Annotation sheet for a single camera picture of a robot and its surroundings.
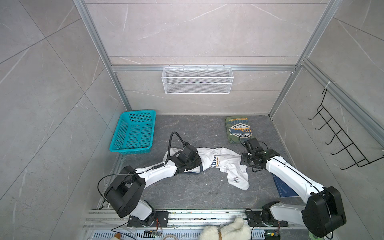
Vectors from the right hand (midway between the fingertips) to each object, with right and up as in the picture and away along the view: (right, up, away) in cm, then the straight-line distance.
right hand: (248, 160), depth 85 cm
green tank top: (+1, +18, +21) cm, 28 cm away
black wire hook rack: (+35, +6, -27) cm, 45 cm away
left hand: (-26, +1, +1) cm, 26 cm away
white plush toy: (-13, -25, -23) cm, 37 cm away
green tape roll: (+4, -13, -43) cm, 45 cm away
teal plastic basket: (-76, +15, +22) cm, 80 cm away
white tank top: (-12, -2, +1) cm, 12 cm away
